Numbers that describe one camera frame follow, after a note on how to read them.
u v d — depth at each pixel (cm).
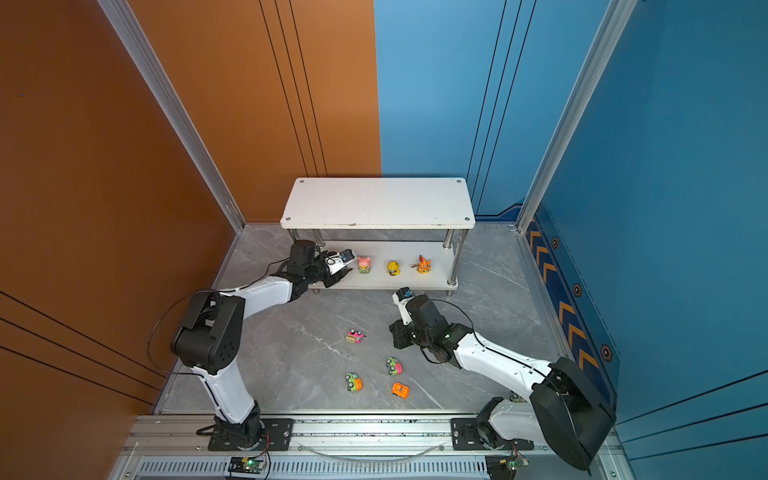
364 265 94
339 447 73
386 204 79
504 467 70
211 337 50
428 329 63
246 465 71
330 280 86
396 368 83
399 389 79
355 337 88
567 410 40
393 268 95
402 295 75
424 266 93
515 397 48
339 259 82
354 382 79
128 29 71
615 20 70
